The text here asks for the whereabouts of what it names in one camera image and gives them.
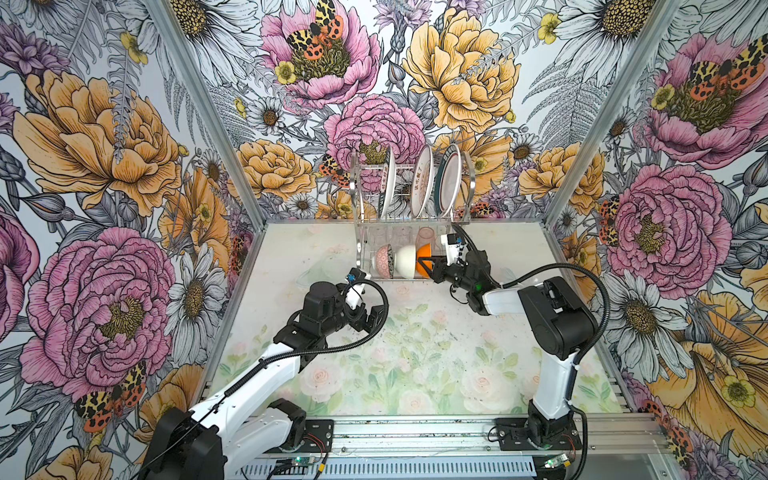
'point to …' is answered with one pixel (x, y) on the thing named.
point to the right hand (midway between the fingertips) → (422, 264)
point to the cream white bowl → (405, 262)
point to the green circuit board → (303, 461)
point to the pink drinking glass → (425, 235)
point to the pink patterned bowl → (385, 261)
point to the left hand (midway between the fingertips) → (372, 305)
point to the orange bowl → (424, 251)
